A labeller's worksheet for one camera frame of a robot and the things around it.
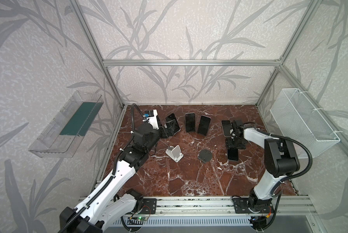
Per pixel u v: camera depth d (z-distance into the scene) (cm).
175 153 91
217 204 75
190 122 99
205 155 91
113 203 54
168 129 63
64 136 64
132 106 123
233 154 92
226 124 106
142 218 70
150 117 61
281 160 49
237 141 80
